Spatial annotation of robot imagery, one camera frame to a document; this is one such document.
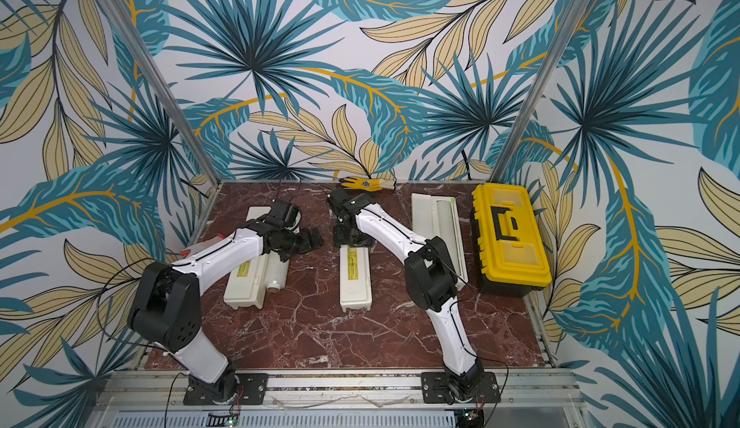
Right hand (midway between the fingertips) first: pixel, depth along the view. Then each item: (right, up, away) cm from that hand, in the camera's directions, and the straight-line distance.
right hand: (349, 243), depth 92 cm
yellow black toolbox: (+46, -2, -12) cm, 48 cm away
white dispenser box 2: (+2, -9, -9) cm, 13 cm away
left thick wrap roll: (-21, -8, -5) cm, 23 cm away
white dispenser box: (-28, -12, -11) cm, 32 cm away
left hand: (-11, -2, -3) cm, 12 cm away
